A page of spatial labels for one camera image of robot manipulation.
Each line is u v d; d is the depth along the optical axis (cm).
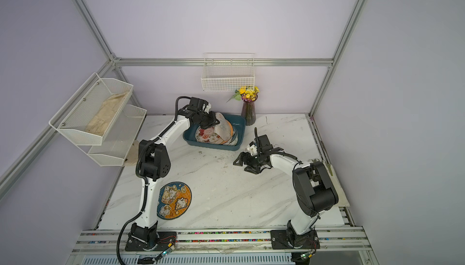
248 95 98
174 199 85
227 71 95
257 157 80
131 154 82
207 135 105
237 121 111
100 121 76
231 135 107
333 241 75
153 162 59
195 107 80
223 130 101
